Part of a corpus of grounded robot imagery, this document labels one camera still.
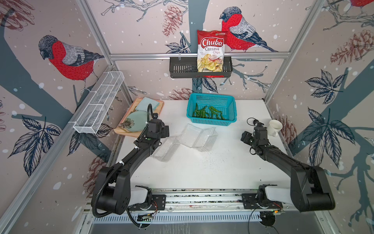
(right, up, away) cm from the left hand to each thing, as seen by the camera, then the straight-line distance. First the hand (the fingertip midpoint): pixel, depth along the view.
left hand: (160, 124), depth 89 cm
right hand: (+56, -6, +4) cm, 56 cm away
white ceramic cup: (+75, -2, +7) cm, 76 cm away
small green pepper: (+39, +8, +25) cm, 47 cm away
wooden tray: (-33, -4, +14) cm, 36 cm away
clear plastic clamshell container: (+26, -11, +9) cm, 30 cm away
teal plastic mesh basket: (+25, +8, +21) cm, 34 cm away
